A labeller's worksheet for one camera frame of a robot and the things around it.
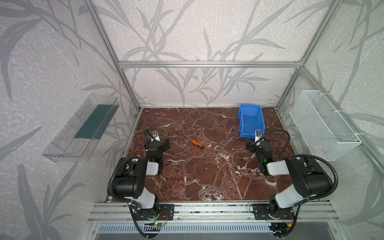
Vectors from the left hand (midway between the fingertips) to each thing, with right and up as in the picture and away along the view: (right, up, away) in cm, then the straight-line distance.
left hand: (159, 133), depth 94 cm
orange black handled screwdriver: (+24, -7, +3) cm, 25 cm away
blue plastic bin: (+64, +9, +18) cm, 67 cm away
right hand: (+62, 0, +1) cm, 62 cm away
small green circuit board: (+6, -41, -23) cm, 48 cm away
